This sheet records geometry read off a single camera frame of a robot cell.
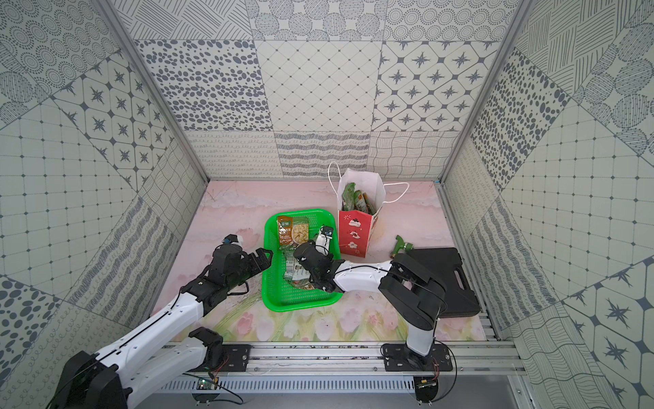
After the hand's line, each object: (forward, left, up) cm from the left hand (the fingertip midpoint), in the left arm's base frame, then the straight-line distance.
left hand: (263, 252), depth 83 cm
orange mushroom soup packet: (+14, -7, -8) cm, 17 cm away
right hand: (+5, -15, -5) cm, 17 cm away
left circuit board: (-35, +11, -13) cm, 39 cm away
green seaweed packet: (-2, -9, -9) cm, 14 cm away
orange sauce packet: (+22, -33, +1) cm, 40 cm away
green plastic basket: (-10, -5, -11) cm, 16 cm away
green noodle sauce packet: (+21, -29, +5) cm, 36 cm away
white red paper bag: (+7, -31, +4) cm, 32 cm away
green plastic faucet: (+11, -49, -11) cm, 52 cm away
